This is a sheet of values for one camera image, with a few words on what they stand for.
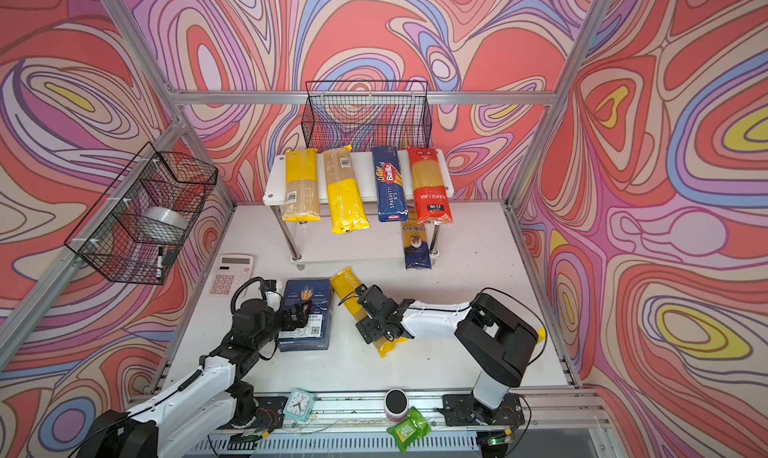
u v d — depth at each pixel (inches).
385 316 26.6
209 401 21.6
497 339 18.3
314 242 38.8
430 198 27.7
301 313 30.8
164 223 27.6
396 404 27.9
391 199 27.1
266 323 27.2
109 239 26.4
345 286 36.8
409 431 27.5
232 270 38.5
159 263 28.3
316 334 31.0
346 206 27.4
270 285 29.5
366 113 35.9
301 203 27.4
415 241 37.9
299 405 28.8
